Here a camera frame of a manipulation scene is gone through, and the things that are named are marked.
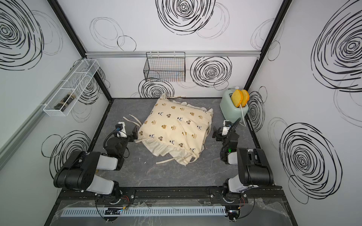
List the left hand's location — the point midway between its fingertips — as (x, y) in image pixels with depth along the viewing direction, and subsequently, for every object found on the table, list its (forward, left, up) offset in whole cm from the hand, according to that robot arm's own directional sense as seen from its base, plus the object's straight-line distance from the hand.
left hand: (128, 126), depth 87 cm
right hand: (+3, -60, -2) cm, 60 cm away
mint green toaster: (+11, -66, +2) cm, 67 cm away
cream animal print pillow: (0, -28, -2) cm, 28 cm away
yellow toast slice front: (+20, -70, +9) cm, 73 cm away
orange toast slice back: (+18, -75, +10) cm, 78 cm away
